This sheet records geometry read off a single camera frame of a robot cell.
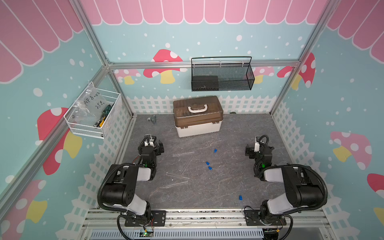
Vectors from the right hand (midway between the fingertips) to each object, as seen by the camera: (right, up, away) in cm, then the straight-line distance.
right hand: (256, 144), depth 94 cm
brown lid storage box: (-37, +17, -1) cm, 41 cm away
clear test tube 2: (-55, -18, -4) cm, 58 cm away
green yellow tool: (-83, +16, -21) cm, 87 cm away
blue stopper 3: (-29, -15, -2) cm, 33 cm away
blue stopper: (-25, -5, +6) cm, 26 cm away
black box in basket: (-32, +39, +1) cm, 50 cm away
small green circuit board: (-62, -42, -22) cm, 78 cm away
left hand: (-65, 0, 0) cm, 65 cm away
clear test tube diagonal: (-47, -17, -4) cm, 50 cm away
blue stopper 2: (-31, -12, 0) cm, 33 cm away
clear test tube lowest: (-50, -22, -8) cm, 55 cm away
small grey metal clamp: (-72, +17, +22) cm, 77 cm away
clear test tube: (-50, -7, +3) cm, 50 cm away
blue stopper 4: (-13, -28, -13) cm, 34 cm away
